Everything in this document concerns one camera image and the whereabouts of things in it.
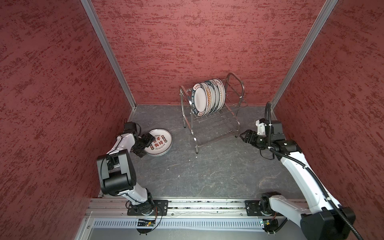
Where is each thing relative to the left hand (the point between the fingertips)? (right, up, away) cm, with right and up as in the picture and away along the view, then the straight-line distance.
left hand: (152, 147), depth 90 cm
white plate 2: (+29, +28, -12) cm, 42 cm away
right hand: (+53, +6, -12) cm, 55 cm away
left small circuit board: (+1, -34, -18) cm, 39 cm away
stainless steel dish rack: (+47, +13, +18) cm, 52 cm away
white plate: (+5, +1, +4) cm, 7 cm away
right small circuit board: (+64, -35, -19) cm, 75 cm away
